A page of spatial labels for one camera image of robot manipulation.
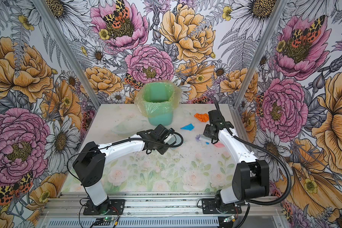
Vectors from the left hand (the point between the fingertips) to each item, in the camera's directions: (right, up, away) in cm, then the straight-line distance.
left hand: (163, 149), depth 88 cm
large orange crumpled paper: (+30, +19, +23) cm, 43 cm away
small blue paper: (+29, +2, +8) cm, 30 cm away
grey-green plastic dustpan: (+6, +7, -13) cm, 16 cm away
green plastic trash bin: (-4, +33, +20) cm, 39 cm away
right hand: (+28, +8, -2) cm, 29 cm away
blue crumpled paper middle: (+18, +12, +20) cm, 30 cm away
